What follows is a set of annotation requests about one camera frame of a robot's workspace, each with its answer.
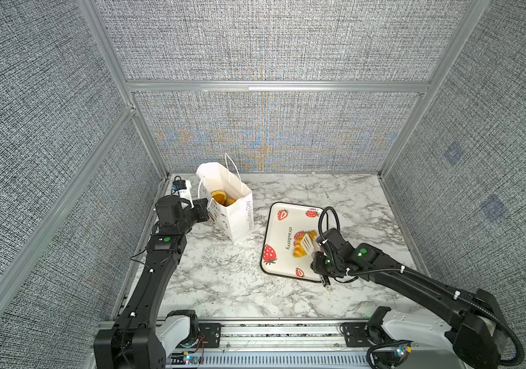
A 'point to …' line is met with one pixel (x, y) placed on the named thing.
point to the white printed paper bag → (236, 221)
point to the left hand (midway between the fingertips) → (207, 199)
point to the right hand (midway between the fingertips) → (312, 266)
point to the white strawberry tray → (284, 221)
